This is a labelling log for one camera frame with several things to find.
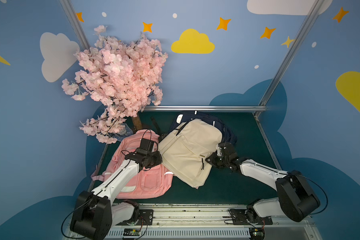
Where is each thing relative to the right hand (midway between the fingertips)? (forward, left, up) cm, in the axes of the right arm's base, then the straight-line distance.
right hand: (207, 158), depth 89 cm
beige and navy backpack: (+6, +13, +1) cm, 15 cm away
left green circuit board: (-39, +38, -7) cm, 55 cm away
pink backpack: (-16, +31, -2) cm, 35 cm away
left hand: (-3, +27, +4) cm, 28 cm away
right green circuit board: (-35, -24, -9) cm, 44 cm away
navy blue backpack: (+36, +17, -3) cm, 39 cm away
